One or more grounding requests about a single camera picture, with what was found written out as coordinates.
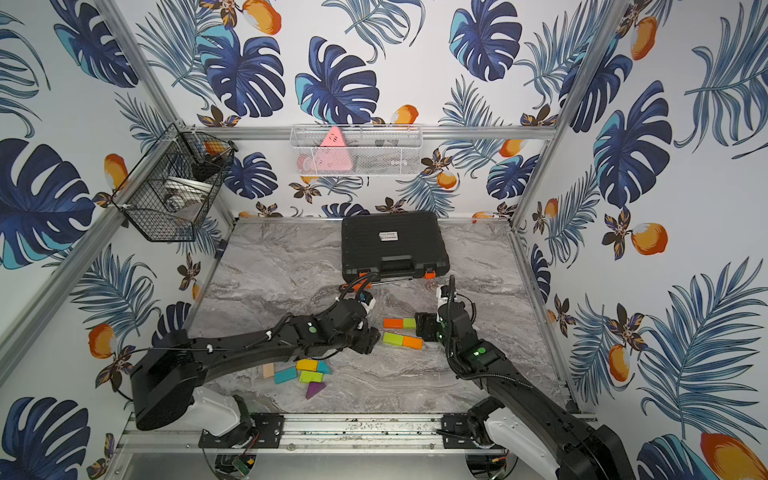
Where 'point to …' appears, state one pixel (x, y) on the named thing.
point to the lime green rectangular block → (409, 323)
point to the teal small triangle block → (323, 368)
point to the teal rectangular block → (285, 375)
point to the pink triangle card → (332, 154)
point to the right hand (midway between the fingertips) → (428, 313)
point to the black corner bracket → (221, 248)
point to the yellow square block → (307, 364)
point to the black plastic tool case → (394, 245)
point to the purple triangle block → (314, 388)
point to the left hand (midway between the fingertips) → (373, 329)
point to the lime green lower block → (307, 376)
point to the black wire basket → (175, 189)
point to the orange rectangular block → (393, 323)
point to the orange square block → (413, 342)
